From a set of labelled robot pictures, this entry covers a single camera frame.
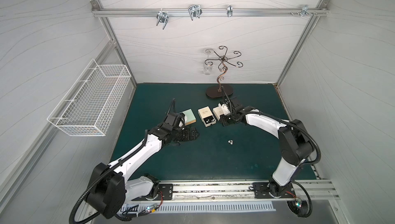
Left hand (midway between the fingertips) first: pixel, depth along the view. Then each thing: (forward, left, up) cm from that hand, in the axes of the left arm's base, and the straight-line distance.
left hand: (194, 136), depth 81 cm
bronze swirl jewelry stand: (+43, -24, -9) cm, 50 cm away
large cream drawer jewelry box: (+21, -14, -8) cm, 27 cm away
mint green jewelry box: (+18, +4, -10) cm, 21 cm away
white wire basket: (+2, +47, +20) cm, 51 cm away
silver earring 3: (+2, -22, -12) cm, 25 cm away
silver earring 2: (+16, -11, -9) cm, 22 cm away
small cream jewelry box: (+17, -7, -7) cm, 19 cm away
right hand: (+14, -16, -5) cm, 21 cm away
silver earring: (+15, -8, -9) cm, 19 cm away
